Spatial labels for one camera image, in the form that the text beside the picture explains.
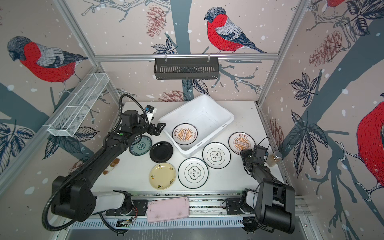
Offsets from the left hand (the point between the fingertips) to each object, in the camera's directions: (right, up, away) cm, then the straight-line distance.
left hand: (158, 120), depth 80 cm
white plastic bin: (+31, +2, +31) cm, 43 cm away
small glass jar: (+65, -22, +2) cm, 68 cm away
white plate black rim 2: (+34, -23, +12) cm, 43 cm away
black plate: (-1, -21, +12) cm, 24 cm away
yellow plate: (+2, -32, +3) cm, 32 cm away
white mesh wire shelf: (-42, +8, -3) cm, 43 cm away
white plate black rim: (+19, -31, +5) cm, 37 cm away
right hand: (+50, -20, +10) cm, 55 cm away
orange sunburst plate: (+13, -10, +21) cm, 27 cm away
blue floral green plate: (-15, -19, +15) cm, 28 cm away
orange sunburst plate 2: (+50, -15, +18) cm, 55 cm away
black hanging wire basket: (+14, +37, +26) cm, 47 cm away
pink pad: (+6, -44, -9) cm, 45 cm away
